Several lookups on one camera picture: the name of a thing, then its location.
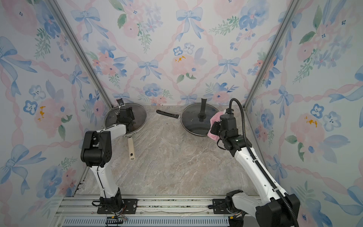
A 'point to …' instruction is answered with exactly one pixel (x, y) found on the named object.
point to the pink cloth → (215, 117)
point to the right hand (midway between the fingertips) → (216, 123)
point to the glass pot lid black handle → (195, 118)
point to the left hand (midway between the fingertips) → (125, 111)
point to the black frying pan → (195, 118)
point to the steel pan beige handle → (130, 138)
